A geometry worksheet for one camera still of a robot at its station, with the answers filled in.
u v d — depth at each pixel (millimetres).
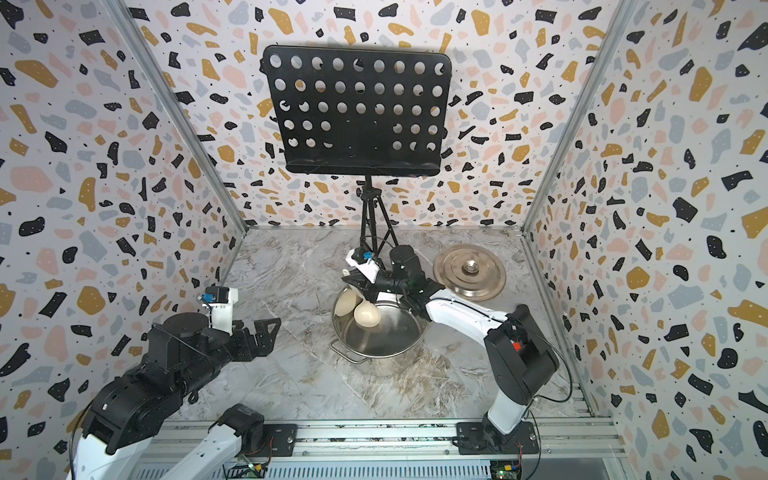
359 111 684
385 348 1127
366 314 948
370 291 718
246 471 716
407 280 657
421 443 748
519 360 461
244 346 539
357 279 722
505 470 716
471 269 1086
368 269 691
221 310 542
